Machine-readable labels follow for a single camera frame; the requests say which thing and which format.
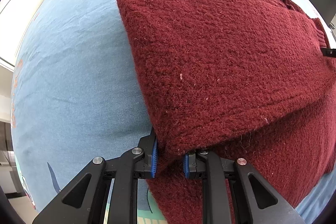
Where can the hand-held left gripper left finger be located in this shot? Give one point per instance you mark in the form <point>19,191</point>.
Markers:
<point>155,161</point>

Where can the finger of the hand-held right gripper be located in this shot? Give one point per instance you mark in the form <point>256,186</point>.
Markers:
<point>329,52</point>

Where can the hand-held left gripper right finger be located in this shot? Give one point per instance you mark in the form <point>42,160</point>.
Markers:
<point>187,166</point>

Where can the dark red knit sweater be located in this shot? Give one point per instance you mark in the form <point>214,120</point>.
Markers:
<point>223,56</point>

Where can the blue cartoon print bed sheet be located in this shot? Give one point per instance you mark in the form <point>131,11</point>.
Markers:
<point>78,56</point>

